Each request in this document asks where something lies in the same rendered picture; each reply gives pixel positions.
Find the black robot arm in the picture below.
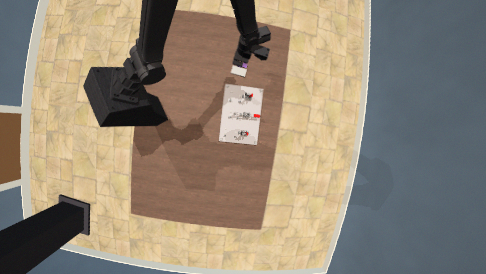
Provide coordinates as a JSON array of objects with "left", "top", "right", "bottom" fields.
[{"left": 110, "top": 0, "right": 271, "bottom": 105}]

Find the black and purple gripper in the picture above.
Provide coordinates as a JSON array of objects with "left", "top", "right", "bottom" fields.
[{"left": 232, "top": 45, "right": 251, "bottom": 68}]

